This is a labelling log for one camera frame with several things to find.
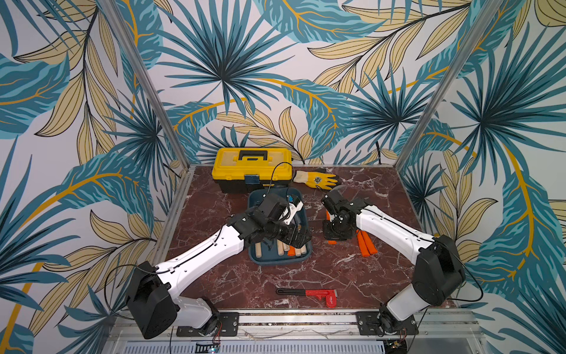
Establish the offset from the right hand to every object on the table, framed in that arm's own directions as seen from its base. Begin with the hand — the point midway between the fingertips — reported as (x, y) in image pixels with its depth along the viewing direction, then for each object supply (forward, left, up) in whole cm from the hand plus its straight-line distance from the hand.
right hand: (328, 236), depth 85 cm
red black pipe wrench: (-20, +2, -7) cm, 21 cm away
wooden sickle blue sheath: (-2, +9, -6) cm, 11 cm away
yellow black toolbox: (+28, +36, +9) cm, 46 cm away
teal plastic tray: (-4, +23, -8) cm, 24 cm away
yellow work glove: (+35, -2, -7) cm, 36 cm away
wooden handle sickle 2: (-2, +19, -5) cm, 20 cm away
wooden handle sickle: (-3, +12, -6) cm, 14 cm away
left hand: (-5, +12, +10) cm, 17 cm away
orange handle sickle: (-1, -15, -7) cm, 17 cm away
